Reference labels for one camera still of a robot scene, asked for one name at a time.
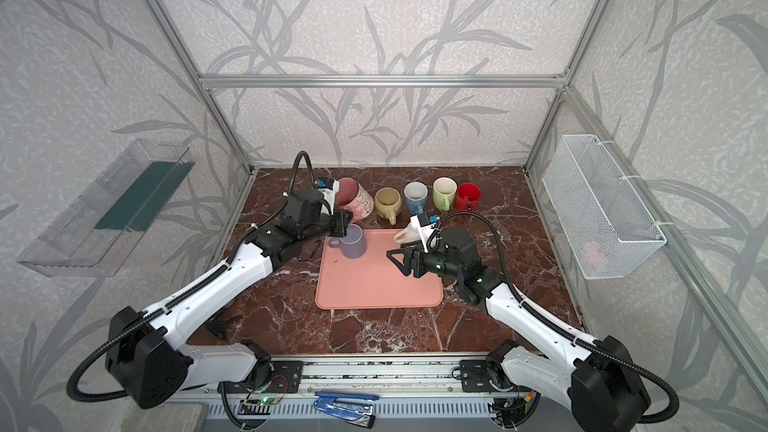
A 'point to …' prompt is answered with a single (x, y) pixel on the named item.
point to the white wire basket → (604, 224)
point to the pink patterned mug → (352, 197)
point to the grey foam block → (166, 417)
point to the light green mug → (444, 189)
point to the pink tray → (372, 280)
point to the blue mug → (416, 196)
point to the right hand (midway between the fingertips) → (396, 242)
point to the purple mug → (352, 244)
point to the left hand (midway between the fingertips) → (354, 205)
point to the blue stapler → (354, 408)
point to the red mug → (468, 196)
